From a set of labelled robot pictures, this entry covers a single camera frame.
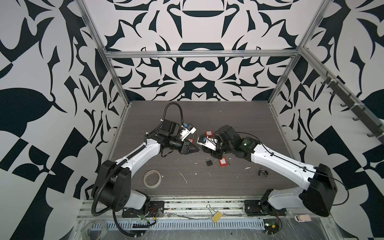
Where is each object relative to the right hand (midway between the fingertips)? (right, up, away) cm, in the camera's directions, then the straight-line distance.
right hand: (206, 145), depth 78 cm
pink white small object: (+43, -31, -9) cm, 54 cm away
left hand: (-4, -1, -1) cm, 4 cm away
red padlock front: (+11, -12, +11) cm, 20 cm away
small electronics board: (+30, -37, -6) cm, 48 cm away
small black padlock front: (+2, -12, +11) cm, 17 cm away
